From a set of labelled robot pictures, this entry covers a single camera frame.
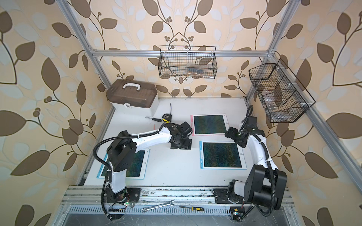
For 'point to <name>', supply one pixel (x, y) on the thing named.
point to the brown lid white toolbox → (139, 98)
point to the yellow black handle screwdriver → (193, 208)
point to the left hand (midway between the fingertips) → (185, 146)
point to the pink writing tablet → (209, 125)
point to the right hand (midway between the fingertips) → (231, 137)
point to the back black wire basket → (188, 61)
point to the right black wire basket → (284, 98)
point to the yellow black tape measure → (167, 117)
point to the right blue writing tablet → (216, 155)
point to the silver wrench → (144, 209)
